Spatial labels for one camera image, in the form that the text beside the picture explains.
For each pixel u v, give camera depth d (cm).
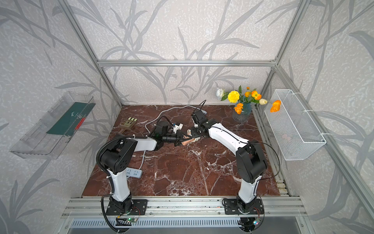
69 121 68
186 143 87
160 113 112
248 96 87
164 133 79
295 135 60
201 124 67
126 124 105
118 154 52
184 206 75
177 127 89
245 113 102
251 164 47
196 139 89
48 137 65
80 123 69
